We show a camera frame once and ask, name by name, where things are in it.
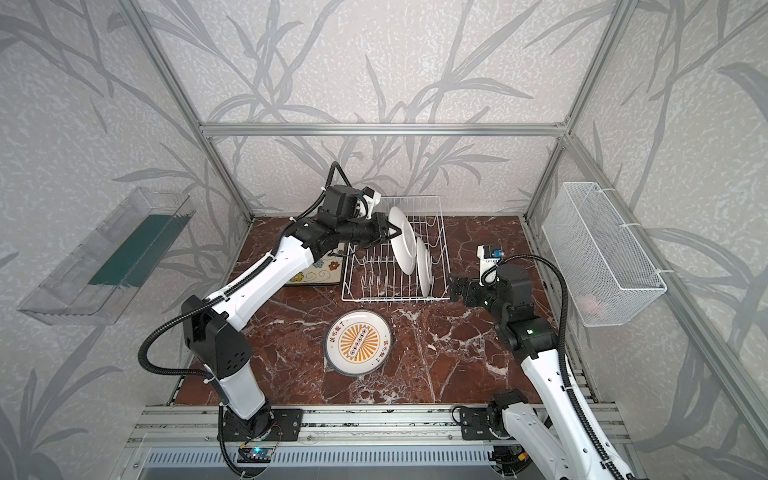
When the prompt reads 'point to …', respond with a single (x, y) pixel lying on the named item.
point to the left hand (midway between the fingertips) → (406, 223)
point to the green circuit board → (254, 454)
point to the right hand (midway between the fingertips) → (465, 265)
